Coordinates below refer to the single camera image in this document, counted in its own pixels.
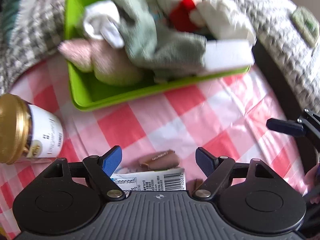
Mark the white foam block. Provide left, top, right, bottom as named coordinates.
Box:
left=204, top=39, right=255, bottom=73

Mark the white cloth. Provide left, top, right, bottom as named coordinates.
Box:
left=80, top=0, right=124, bottom=49

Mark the santa claus plush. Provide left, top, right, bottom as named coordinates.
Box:
left=157, top=0, right=206, bottom=33

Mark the right hand pink glove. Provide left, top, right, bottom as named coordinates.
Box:
left=304, top=163, right=319, bottom=193

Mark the barcode snack packet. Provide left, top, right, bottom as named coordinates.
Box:
left=111, top=168, right=186, bottom=196

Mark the brown wrapped candy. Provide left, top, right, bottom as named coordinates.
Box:
left=138, top=150, right=180, bottom=171

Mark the pink checkered tablecloth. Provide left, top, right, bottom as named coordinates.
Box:
left=0, top=57, right=311, bottom=240

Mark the green plastic bin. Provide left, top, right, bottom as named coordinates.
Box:
left=64, top=0, right=250, bottom=111

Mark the gold lid jar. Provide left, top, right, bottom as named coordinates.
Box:
left=1, top=93, right=63, bottom=164

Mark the grey patterned quilt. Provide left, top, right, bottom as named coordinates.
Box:
left=234, top=0, right=319, bottom=113

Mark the pink plush toy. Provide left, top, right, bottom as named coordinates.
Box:
left=58, top=38, right=144, bottom=87

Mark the green knitted cloth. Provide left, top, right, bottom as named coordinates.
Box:
left=111, top=0, right=207, bottom=79

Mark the grey checkered sofa blanket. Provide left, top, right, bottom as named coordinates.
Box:
left=1, top=0, right=65, bottom=94

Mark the green white throw pillow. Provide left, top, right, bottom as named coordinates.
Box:
left=1, top=0, right=37, bottom=44

